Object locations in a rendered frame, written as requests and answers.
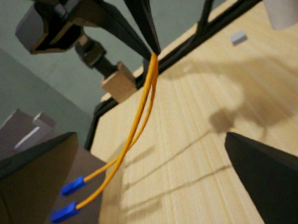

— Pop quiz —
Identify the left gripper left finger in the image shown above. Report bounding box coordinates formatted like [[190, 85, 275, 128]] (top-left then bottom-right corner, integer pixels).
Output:
[[0, 132, 78, 224]]

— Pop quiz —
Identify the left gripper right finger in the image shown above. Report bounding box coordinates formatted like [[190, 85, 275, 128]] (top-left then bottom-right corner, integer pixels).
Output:
[[224, 132, 298, 224]]

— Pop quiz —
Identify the grey cylinder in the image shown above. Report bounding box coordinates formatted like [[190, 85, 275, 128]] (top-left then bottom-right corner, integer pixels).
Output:
[[263, 0, 298, 30]]

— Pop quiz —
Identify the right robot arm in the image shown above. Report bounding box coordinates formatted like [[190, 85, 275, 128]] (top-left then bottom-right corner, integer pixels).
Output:
[[31, 0, 117, 81]]

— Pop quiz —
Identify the orange cable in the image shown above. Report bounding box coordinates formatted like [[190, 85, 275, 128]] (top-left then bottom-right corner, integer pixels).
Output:
[[72, 51, 158, 209]]

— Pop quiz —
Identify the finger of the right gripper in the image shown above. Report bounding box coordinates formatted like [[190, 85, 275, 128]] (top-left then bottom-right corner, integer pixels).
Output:
[[66, 0, 152, 62], [123, 0, 162, 56]]

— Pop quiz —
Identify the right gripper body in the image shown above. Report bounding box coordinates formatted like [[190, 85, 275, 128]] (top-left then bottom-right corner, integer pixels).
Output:
[[15, 0, 84, 55]]

